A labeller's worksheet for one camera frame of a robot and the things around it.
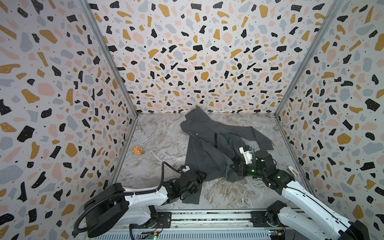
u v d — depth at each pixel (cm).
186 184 63
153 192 54
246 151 72
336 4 70
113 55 88
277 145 103
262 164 61
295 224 56
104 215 41
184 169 80
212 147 91
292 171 90
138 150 95
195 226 73
